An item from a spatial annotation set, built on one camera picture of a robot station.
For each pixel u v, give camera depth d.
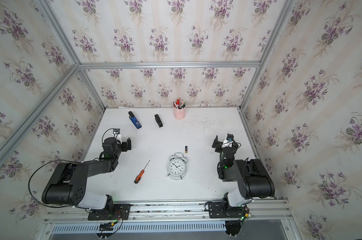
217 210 0.73
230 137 0.75
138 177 0.83
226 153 0.72
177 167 0.84
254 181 0.45
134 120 1.08
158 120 1.08
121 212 0.73
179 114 1.10
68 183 0.44
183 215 0.73
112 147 0.71
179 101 1.08
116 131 0.80
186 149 0.96
